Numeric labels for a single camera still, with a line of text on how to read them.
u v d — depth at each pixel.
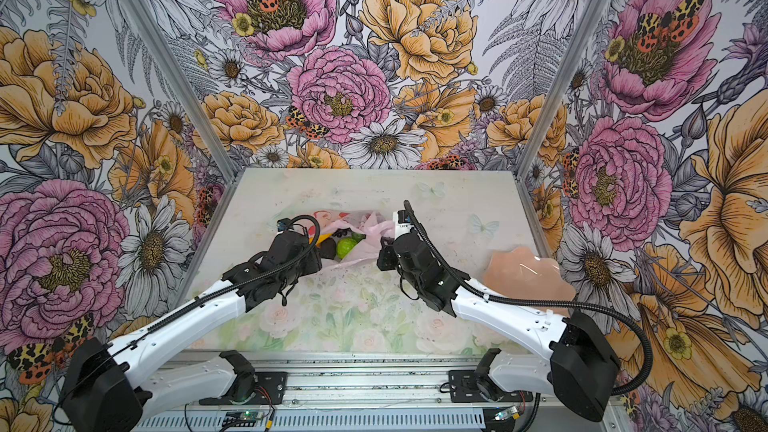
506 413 0.72
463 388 0.74
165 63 0.88
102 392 0.38
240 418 0.71
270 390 0.74
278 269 0.56
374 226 0.78
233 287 0.53
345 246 0.94
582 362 0.40
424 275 0.58
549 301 0.48
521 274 0.94
